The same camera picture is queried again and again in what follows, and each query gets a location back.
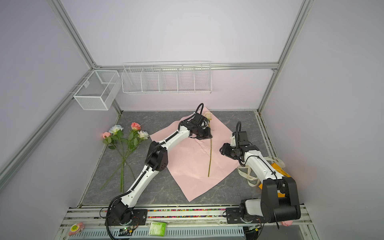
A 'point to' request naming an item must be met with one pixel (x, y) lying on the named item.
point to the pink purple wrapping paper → (198, 164)
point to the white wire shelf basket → (167, 77)
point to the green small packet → (157, 228)
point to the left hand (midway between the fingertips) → (214, 138)
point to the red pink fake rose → (136, 126)
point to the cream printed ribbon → (244, 172)
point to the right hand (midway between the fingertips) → (224, 151)
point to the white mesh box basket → (97, 92)
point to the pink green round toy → (76, 228)
